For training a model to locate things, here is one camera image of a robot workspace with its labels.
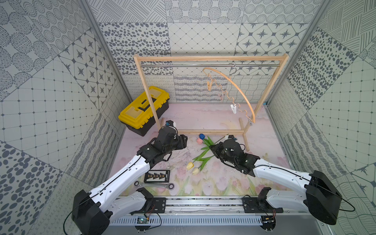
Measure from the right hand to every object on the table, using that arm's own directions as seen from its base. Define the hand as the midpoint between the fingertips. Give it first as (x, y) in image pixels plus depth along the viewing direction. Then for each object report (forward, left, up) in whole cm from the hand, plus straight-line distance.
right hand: (208, 147), depth 81 cm
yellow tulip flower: (-6, +4, -1) cm, 7 cm away
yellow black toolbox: (+18, +44, +5) cm, 48 cm away
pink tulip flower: (+10, -1, -11) cm, 14 cm away
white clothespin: (+13, -13, +18) cm, 26 cm away
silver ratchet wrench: (-18, +21, -13) cm, 31 cm away
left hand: (+2, +14, +9) cm, 16 cm away
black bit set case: (-12, +29, -12) cm, 34 cm away
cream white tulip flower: (-9, +7, -11) cm, 16 cm away
